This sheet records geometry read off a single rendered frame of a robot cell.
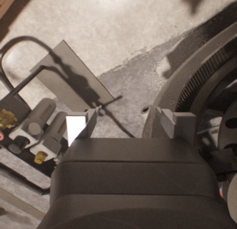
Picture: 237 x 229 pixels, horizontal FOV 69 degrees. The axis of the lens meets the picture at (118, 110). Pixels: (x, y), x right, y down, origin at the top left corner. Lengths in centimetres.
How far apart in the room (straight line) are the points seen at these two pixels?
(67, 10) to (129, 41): 31
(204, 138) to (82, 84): 69
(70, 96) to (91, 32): 41
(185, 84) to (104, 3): 54
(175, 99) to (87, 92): 70
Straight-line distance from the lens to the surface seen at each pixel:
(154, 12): 85
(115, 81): 97
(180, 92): 44
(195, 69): 49
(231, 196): 26
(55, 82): 109
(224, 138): 48
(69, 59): 98
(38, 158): 73
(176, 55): 91
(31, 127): 70
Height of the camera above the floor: 84
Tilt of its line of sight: 50 degrees down
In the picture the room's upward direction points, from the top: 168 degrees counter-clockwise
